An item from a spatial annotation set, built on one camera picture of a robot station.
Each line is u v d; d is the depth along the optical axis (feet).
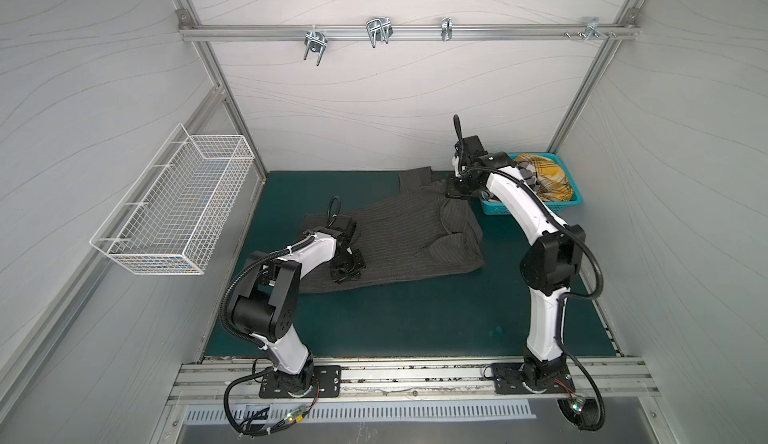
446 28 2.57
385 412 2.30
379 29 2.51
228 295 1.43
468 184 2.47
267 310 1.51
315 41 2.59
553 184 3.39
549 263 1.71
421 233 3.19
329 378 2.43
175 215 2.27
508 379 2.42
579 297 2.94
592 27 2.51
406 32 2.56
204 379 2.50
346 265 2.58
